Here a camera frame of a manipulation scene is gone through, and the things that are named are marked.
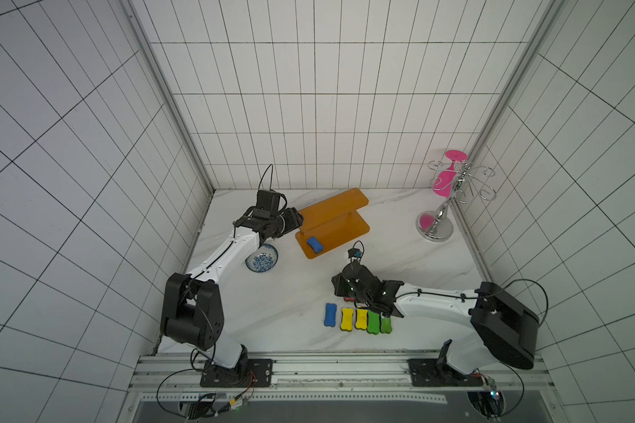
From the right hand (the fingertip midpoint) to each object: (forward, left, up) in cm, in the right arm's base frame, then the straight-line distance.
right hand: (324, 283), depth 84 cm
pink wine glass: (+28, -38, +20) cm, 51 cm away
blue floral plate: (+10, +23, -5) cm, 26 cm away
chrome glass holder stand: (+30, -43, +19) cm, 56 cm away
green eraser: (-10, -16, -5) cm, 20 cm away
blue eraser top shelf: (-8, -2, -6) cm, 10 cm away
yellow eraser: (-9, -8, -5) cm, 13 cm away
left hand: (+16, +11, +10) cm, 22 cm away
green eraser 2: (-10, -20, -6) cm, 23 cm away
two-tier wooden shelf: (+21, -2, +6) cm, 22 cm away
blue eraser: (+17, +4, -4) cm, 18 cm away
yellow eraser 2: (-9, -13, -5) cm, 16 cm away
